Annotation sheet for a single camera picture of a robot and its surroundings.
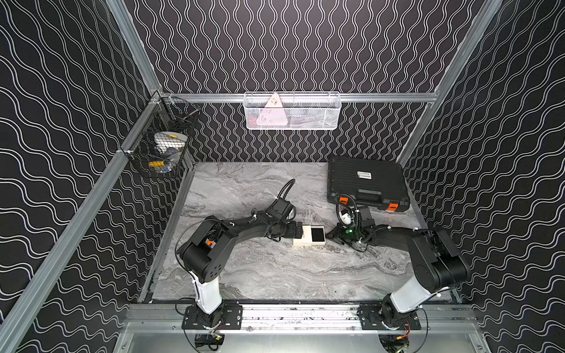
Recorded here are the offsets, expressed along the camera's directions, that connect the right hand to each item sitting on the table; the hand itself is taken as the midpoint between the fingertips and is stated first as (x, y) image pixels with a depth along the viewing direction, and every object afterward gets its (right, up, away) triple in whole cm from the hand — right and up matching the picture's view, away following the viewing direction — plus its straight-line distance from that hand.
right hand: (326, 235), depth 93 cm
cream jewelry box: (-6, 0, -1) cm, 6 cm away
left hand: (-14, +1, 0) cm, 14 cm away
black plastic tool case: (+24, +22, +13) cm, 35 cm away
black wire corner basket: (-63, +36, -11) cm, 74 cm away
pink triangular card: (-22, +50, -4) cm, 55 cm away
